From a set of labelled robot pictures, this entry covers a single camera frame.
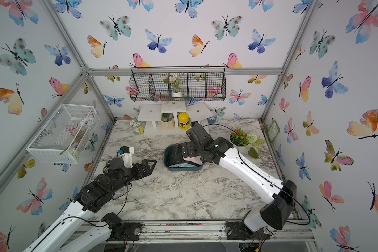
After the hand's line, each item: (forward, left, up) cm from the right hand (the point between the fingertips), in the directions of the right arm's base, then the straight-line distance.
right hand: (193, 144), depth 75 cm
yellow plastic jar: (+30, +8, -14) cm, 34 cm away
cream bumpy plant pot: (+32, +20, -19) cm, 42 cm away
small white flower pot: (+39, +13, +8) cm, 42 cm away
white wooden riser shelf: (+34, -2, -11) cm, 35 cm away
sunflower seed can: (+26, +40, -19) cm, 51 cm away
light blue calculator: (-1, +7, -20) cm, 21 cm away
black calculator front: (+3, +10, -16) cm, 19 cm away
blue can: (+37, -11, -22) cm, 44 cm away
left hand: (-9, +18, -2) cm, 20 cm away
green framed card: (+31, -54, -23) cm, 66 cm away
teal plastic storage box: (-1, +3, -23) cm, 23 cm away
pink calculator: (0, -1, -15) cm, 15 cm away
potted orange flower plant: (+11, -25, -8) cm, 29 cm away
